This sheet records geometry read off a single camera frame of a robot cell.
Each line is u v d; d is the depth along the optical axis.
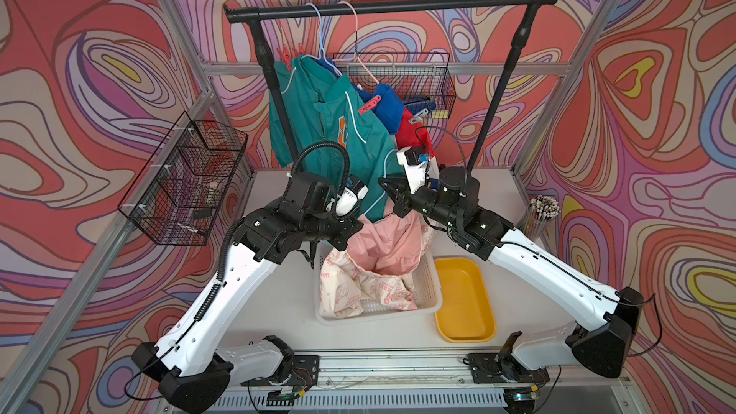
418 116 0.59
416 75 0.88
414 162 0.53
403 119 0.62
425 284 0.82
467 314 0.83
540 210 0.86
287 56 0.66
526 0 0.56
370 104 0.57
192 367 0.36
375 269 0.80
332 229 0.53
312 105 0.64
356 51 0.88
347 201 0.56
